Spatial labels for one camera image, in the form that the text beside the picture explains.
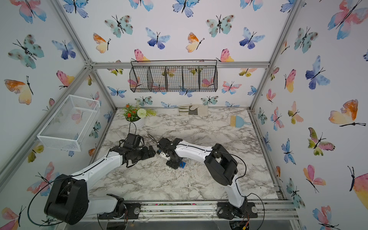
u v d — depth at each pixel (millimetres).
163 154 807
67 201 408
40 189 644
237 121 1111
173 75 981
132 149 683
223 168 493
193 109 1188
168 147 648
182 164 809
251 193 673
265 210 753
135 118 1010
